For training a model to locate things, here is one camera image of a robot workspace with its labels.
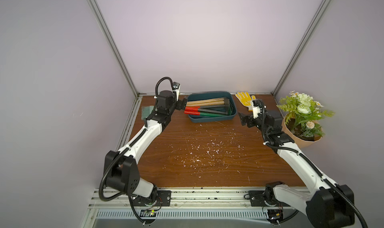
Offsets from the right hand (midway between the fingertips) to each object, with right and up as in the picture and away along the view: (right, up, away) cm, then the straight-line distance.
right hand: (248, 108), depth 79 cm
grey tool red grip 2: (-22, -2, +22) cm, 31 cm away
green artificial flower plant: (+25, -3, -6) cm, 26 cm away
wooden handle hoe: (-6, +4, +32) cm, 32 cm away
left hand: (-37, +9, +3) cm, 39 cm away
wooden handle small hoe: (-6, +7, +34) cm, 35 cm away
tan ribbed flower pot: (+32, -13, +2) cm, 35 cm away
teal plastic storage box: (-21, +10, +38) cm, 45 cm away
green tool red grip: (-31, -3, +19) cm, 37 cm away
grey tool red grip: (-21, +1, +27) cm, 34 cm away
